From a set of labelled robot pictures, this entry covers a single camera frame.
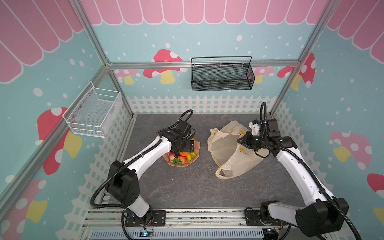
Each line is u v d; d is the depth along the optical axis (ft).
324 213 1.23
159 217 2.45
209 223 2.43
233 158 2.48
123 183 1.42
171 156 3.20
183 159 2.94
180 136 2.07
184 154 2.94
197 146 3.16
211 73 3.12
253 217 2.44
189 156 3.01
